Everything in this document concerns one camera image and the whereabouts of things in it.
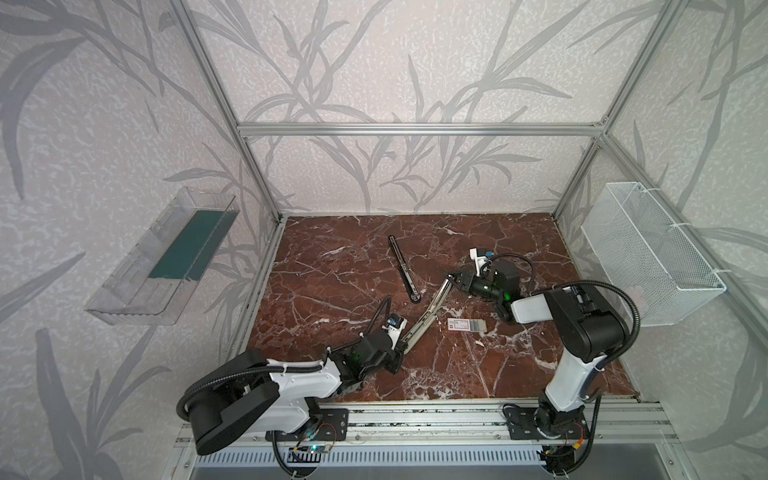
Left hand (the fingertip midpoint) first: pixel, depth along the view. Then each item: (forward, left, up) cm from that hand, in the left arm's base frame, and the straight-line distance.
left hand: (409, 336), depth 85 cm
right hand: (+19, -12, +6) cm, 24 cm away
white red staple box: (+5, -18, -3) cm, 19 cm away
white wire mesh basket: (+7, -51, +32) cm, 61 cm away
